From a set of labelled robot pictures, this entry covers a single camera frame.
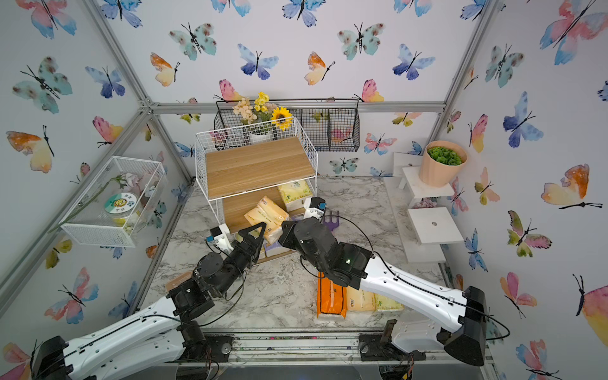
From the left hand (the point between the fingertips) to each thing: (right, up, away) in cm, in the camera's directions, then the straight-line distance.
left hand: (267, 231), depth 68 cm
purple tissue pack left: (-1, -9, +20) cm, 22 cm away
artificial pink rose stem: (-46, +15, +7) cm, 49 cm away
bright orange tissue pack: (+19, -23, +9) cm, 31 cm away
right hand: (+4, +3, -3) cm, 6 cm away
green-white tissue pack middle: (+7, +11, +7) cm, 15 cm away
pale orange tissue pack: (0, +6, +1) cm, 6 cm away
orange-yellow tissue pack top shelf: (+29, -24, +11) cm, 39 cm away
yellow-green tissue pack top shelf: (+37, -25, +11) cm, 46 cm away
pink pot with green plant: (+55, +21, +10) cm, 60 cm away
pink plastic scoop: (-37, -21, +20) cm, 47 cm away
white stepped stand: (+50, -2, +16) cm, 53 cm away
